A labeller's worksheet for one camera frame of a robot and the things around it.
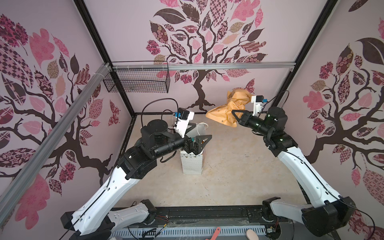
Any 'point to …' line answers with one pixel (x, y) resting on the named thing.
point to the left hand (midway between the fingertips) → (202, 133)
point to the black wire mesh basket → (140, 81)
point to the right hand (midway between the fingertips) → (233, 110)
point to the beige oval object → (251, 235)
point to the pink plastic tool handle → (215, 234)
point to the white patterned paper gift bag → (191, 164)
